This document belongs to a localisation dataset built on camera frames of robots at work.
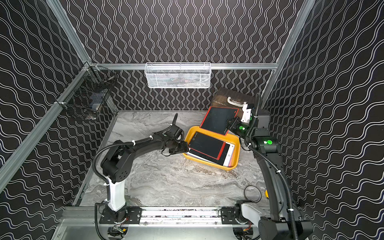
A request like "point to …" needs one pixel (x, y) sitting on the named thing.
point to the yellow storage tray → (228, 138)
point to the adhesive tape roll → (246, 197)
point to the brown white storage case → (230, 98)
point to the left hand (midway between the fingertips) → (186, 148)
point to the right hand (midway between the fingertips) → (226, 118)
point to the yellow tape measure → (266, 194)
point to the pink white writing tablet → (228, 164)
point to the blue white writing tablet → (222, 160)
